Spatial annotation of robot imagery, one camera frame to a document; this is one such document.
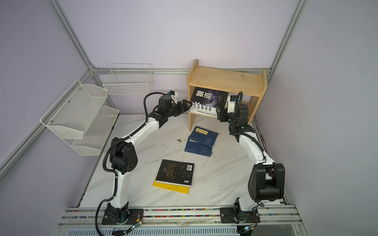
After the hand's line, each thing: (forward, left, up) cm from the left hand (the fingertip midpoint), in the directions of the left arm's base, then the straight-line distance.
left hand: (189, 105), depth 89 cm
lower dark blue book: (-13, -4, -26) cm, 29 cm away
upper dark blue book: (-5, -11, -25) cm, 28 cm away
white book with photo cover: (-4, -13, -4) cm, 14 cm away
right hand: (-5, -18, +3) cm, 19 cm away
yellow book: (-41, +9, -26) cm, 50 cm away
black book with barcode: (+2, -15, +3) cm, 16 cm away
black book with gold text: (-33, +8, -24) cm, 42 cm away
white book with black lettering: (-1, -5, -1) cm, 6 cm away
